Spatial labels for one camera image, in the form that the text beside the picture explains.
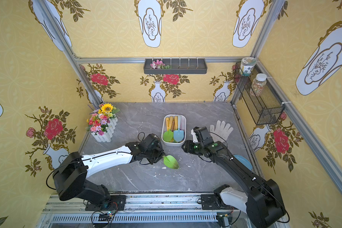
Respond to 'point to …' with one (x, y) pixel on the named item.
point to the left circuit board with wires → (107, 216)
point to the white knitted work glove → (221, 132)
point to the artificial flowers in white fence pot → (101, 123)
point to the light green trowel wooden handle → (173, 127)
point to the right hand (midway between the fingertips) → (187, 145)
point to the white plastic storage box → (183, 127)
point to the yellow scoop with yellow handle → (167, 123)
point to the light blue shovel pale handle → (178, 135)
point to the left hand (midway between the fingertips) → (163, 152)
